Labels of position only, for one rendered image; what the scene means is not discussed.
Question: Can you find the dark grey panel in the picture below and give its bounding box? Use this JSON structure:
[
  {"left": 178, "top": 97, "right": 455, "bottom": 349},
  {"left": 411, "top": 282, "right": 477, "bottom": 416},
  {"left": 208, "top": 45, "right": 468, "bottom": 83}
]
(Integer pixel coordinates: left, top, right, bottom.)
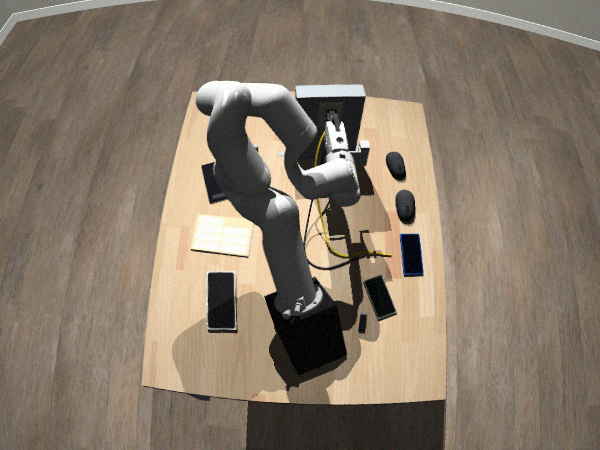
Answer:
[{"left": 295, "top": 85, "right": 366, "bottom": 158}]

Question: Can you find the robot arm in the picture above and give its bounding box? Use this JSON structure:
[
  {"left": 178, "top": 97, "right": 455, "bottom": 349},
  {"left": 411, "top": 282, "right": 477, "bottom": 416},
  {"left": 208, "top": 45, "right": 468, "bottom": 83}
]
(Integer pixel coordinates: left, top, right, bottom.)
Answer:
[{"left": 196, "top": 81, "right": 370, "bottom": 319}]

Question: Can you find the black computer mouse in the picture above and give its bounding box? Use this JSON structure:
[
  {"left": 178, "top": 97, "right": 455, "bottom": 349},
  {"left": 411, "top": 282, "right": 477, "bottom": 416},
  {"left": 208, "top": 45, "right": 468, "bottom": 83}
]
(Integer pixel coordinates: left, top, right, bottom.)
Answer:
[
  {"left": 395, "top": 190, "right": 415, "bottom": 222},
  {"left": 386, "top": 152, "right": 406, "bottom": 179}
]

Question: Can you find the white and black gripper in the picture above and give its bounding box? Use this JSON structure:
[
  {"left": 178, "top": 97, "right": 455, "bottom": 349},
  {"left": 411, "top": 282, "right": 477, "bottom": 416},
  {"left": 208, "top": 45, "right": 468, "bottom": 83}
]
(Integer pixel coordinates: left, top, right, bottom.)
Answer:
[{"left": 324, "top": 109, "right": 349, "bottom": 159}]

